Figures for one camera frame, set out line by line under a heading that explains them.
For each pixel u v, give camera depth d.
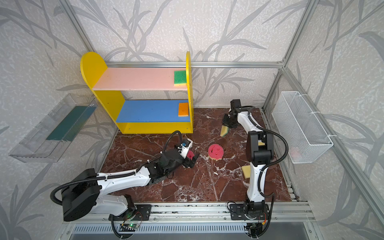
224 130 0.92
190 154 0.71
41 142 0.62
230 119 0.87
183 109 0.97
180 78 0.77
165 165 0.60
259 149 0.55
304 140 0.61
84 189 0.47
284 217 0.72
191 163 0.72
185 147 0.68
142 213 0.73
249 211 0.66
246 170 0.87
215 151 0.91
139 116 0.96
